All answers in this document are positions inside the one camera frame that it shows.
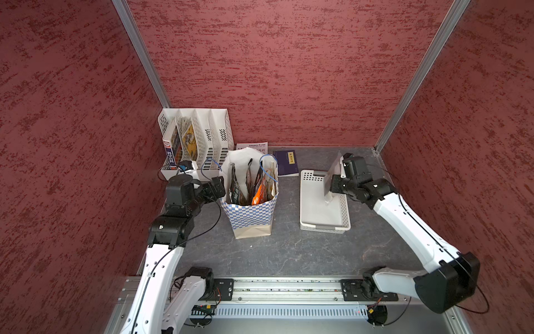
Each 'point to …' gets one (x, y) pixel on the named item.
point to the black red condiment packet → (236, 196)
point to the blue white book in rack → (173, 149)
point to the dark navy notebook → (286, 162)
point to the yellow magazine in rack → (189, 140)
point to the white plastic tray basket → (315, 214)
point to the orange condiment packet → (256, 199)
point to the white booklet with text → (262, 147)
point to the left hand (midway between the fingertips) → (211, 186)
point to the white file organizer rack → (214, 133)
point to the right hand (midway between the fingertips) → (332, 185)
